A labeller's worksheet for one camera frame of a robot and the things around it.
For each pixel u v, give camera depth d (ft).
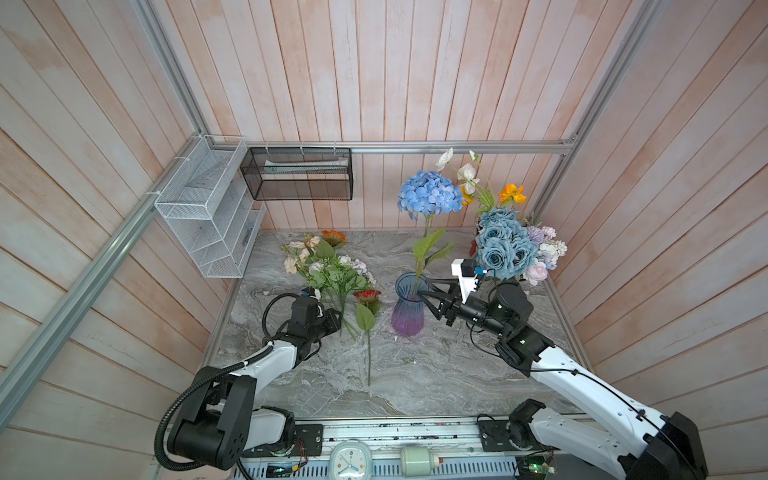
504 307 1.78
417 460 2.09
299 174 3.38
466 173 2.67
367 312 3.04
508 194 2.44
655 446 1.31
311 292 2.70
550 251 2.46
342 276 3.20
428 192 2.17
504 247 2.12
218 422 1.36
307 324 2.30
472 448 2.39
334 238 3.63
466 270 1.97
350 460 2.25
